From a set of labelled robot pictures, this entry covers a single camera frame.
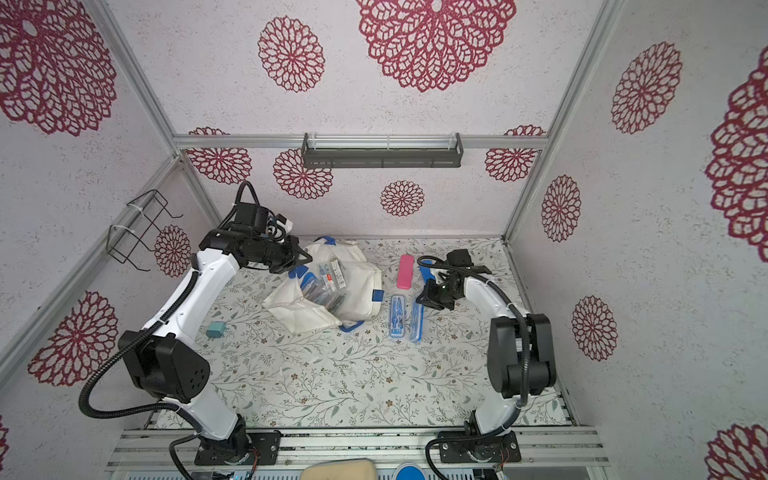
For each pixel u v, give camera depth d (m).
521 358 0.42
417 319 0.87
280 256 0.70
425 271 1.09
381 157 0.88
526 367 0.42
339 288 1.03
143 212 0.78
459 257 0.75
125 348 0.42
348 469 0.70
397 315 0.97
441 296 0.81
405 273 1.10
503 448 0.73
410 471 0.69
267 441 0.75
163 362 0.43
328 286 1.01
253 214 0.63
